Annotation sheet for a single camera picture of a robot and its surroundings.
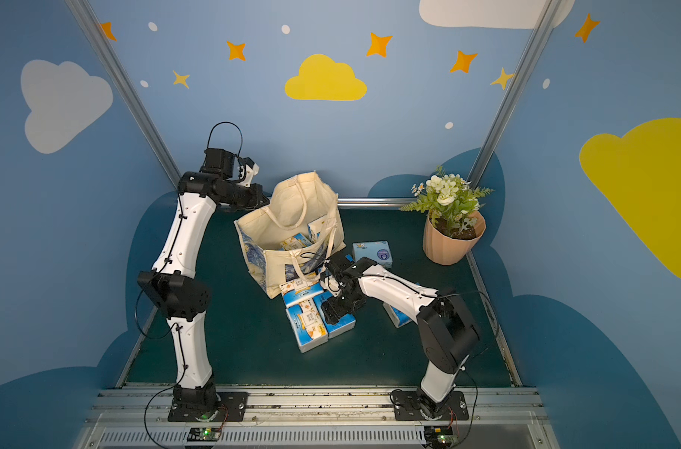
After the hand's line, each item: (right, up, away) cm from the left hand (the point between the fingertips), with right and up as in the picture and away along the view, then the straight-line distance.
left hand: (272, 197), depth 84 cm
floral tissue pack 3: (+7, -30, +6) cm, 31 cm away
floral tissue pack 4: (+11, -39, -2) cm, 40 cm away
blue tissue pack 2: (+22, -39, -1) cm, 45 cm away
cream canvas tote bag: (+4, -10, +22) cm, 25 cm away
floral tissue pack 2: (+11, -9, +16) cm, 21 cm away
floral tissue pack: (+4, -14, +18) cm, 23 cm away
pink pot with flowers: (+60, -6, +10) cm, 62 cm away
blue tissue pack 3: (+39, -38, +2) cm, 55 cm away
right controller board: (+47, -64, -14) cm, 81 cm away
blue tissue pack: (+24, -18, -13) cm, 32 cm away
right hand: (+21, -35, +1) cm, 41 cm away
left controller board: (-14, -63, -14) cm, 66 cm away
